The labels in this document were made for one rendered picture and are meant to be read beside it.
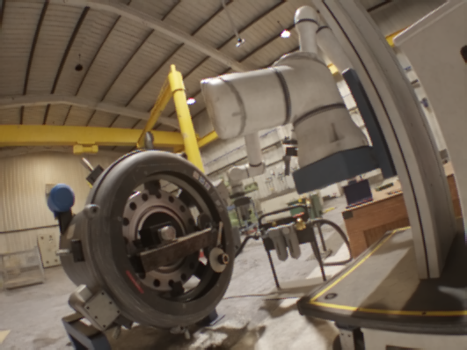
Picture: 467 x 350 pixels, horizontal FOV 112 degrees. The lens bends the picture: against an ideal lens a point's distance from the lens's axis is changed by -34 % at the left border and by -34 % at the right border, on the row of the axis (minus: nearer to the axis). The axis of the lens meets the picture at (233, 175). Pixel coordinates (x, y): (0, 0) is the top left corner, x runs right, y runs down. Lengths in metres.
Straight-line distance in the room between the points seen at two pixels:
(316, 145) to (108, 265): 0.66
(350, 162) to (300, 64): 0.26
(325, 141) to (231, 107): 0.22
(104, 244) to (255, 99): 0.59
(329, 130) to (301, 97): 0.10
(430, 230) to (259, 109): 0.49
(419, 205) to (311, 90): 0.37
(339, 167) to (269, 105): 0.20
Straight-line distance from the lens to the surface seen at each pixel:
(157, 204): 1.07
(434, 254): 0.64
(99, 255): 0.78
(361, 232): 1.32
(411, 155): 0.60
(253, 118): 0.54
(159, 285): 1.03
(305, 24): 1.27
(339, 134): 0.54
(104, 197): 0.81
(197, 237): 0.99
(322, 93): 0.58
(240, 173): 1.44
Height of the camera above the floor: 0.63
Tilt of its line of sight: 9 degrees up
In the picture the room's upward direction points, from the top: 16 degrees counter-clockwise
